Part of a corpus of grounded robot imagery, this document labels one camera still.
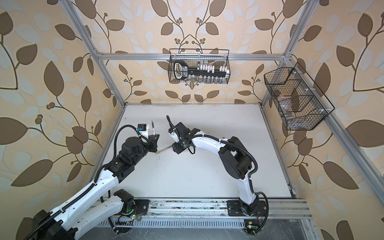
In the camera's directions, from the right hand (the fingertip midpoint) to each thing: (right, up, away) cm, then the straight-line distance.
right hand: (177, 147), depth 90 cm
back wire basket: (+13, +41, -2) cm, 43 cm away
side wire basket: (+64, +25, -17) cm, 71 cm away
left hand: (-8, +10, -13) cm, 18 cm away
